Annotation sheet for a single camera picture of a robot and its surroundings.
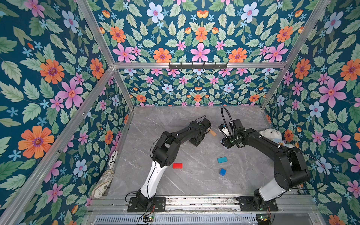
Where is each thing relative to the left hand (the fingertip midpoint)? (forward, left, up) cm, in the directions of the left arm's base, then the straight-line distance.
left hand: (202, 140), depth 99 cm
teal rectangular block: (-16, -10, 0) cm, 19 cm away
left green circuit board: (-43, +35, -3) cm, 55 cm away
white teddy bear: (-6, -47, +8) cm, 48 cm away
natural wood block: (+5, -9, 0) cm, 10 cm away
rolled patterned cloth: (-22, +60, +2) cm, 64 cm away
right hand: (-5, -14, +5) cm, 16 cm away
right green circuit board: (-48, -25, -2) cm, 54 cm away
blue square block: (-23, -9, 0) cm, 25 cm away
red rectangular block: (-16, +18, -3) cm, 25 cm away
